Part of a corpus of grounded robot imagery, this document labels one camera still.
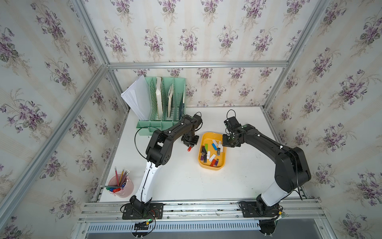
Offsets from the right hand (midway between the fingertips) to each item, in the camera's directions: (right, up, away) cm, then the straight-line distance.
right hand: (226, 143), depth 90 cm
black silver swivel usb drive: (-4, -6, +5) cm, 9 cm away
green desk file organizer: (-38, +29, +8) cm, 48 cm away
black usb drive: (-13, -9, +1) cm, 16 cm away
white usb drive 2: (-11, -8, +3) cm, 14 cm away
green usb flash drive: (-12, -4, +7) cm, 14 cm away
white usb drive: (-2, -4, +5) cm, 7 cm away
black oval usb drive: (-14, -5, +4) cm, 15 cm away
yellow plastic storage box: (-9, -7, +3) cm, 12 cm away
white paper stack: (-57, +30, +6) cm, 65 cm away
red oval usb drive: (-23, -4, +6) cm, 24 cm away
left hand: (-21, -3, +7) cm, 22 cm away
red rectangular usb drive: (-9, -12, -2) cm, 15 cm away
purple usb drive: (-15, -9, +1) cm, 18 cm away
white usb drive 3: (-8, -9, +1) cm, 12 cm away
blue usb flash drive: (-6, -3, +7) cm, 10 cm away
